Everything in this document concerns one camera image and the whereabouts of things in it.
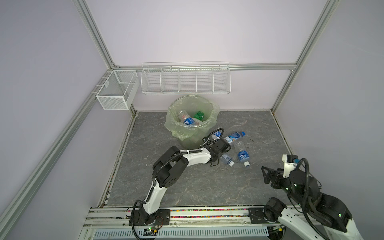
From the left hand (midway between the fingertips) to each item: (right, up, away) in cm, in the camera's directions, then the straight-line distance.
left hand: (222, 152), depth 94 cm
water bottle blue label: (-23, +22, -5) cm, 32 cm away
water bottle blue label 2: (+12, -1, -5) cm, 13 cm away
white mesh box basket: (-70, +40, +7) cm, 81 cm away
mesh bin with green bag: (-20, +11, -13) cm, 26 cm away
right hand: (+17, -3, -28) cm, 33 cm away
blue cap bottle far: (+5, +8, +2) cm, 10 cm away
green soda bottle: (-14, +24, +2) cm, 28 cm away
